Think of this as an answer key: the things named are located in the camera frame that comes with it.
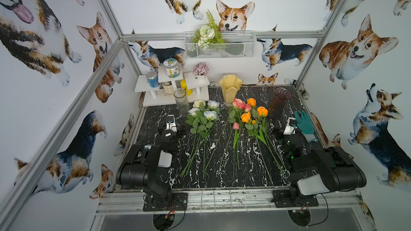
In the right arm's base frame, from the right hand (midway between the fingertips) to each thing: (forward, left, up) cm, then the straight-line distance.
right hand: (290, 120), depth 87 cm
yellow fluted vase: (+25, +32, +4) cm, 40 cm away
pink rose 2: (+16, +26, -7) cm, 31 cm away
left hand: (+3, +66, -1) cm, 66 cm away
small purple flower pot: (+29, +49, +13) cm, 58 cm away
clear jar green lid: (+25, +65, +18) cm, 72 cm away
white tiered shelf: (+24, +57, +3) cm, 62 cm away
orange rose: (+7, +22, -7) cm, 24 cm away
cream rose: (+18, +52, -7) cm, 55 cm away
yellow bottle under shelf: (+27, +62, +2) cm, 68 cm away
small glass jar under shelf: (+30, +75, -5) cm, 81 cm away
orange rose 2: (+12, +12, -8) cm, 18 cm away
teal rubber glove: (+6, -15, -14) cm, 21 cm away
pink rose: (+15, +20, -8) cm, 26 cm away
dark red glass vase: (+16, +2, +3) cm, 16 cm away
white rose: (+7, +45, -6) cm, 46 cm away
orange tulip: (-3, +15, -12) cm, 19 cm away
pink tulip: (+2, +29, -10) cm, 30 cm away
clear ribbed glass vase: (+12, +60, +2) cm, 62 cm away
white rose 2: (+7, +54, -9) cm, 56 cm away
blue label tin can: (+23, +78, +11) cm, 82 cm away
